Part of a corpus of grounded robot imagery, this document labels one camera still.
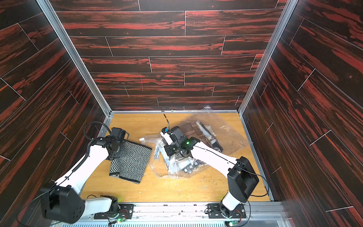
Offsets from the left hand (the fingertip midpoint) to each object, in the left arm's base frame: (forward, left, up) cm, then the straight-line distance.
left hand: (119, 153), depth 83 cm
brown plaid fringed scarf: (+18, -44, +1) cm, 47 cm away
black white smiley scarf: (-3, -46, -5) cm, 47 cm away
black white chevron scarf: (-5, -8, -6) cm, 12 cm away
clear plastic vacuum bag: (+18, -76, -11) cm, 79 cm away
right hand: (+5, -30, +3) cm, 31 cm away
